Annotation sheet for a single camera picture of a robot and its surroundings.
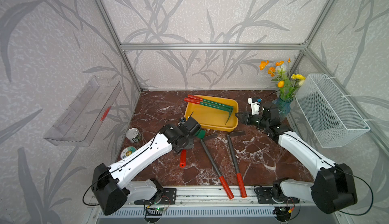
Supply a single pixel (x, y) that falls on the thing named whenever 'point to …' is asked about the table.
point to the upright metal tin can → (133, 134)
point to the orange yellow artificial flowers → (286, 84)
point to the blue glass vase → (282, 105)
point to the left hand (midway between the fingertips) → (189, 144)
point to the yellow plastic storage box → (212, 118)
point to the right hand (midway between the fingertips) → (237, 113)
